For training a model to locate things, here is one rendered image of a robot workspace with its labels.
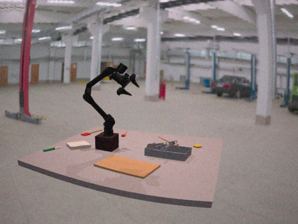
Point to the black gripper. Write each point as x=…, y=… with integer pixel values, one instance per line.
x=121, y=90

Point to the light brown wooden board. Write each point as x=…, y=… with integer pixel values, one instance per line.
x=131, y=167

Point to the beige flat board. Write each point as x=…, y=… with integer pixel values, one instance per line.
x=78, y=145

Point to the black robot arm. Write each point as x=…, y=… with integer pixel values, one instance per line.
x=109, y=120

